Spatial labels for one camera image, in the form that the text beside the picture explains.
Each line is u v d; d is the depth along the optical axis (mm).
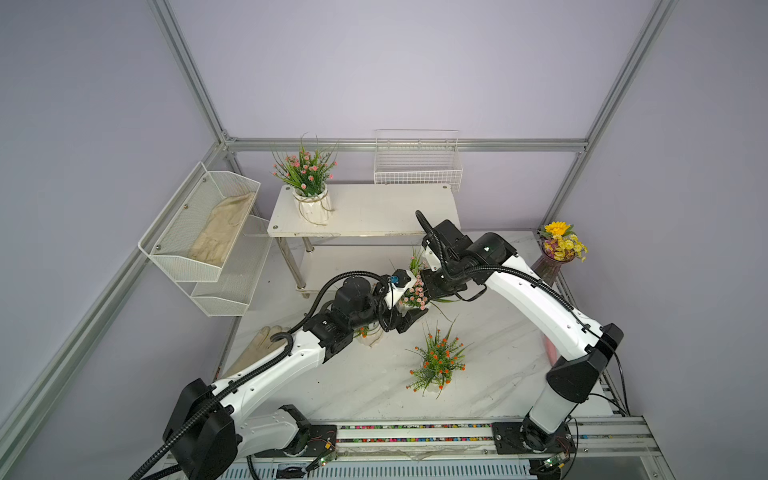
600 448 746
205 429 389
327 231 743
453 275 526
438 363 715
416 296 637
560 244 838
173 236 680
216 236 775
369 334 863
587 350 424
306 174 654
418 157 1041
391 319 654
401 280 605
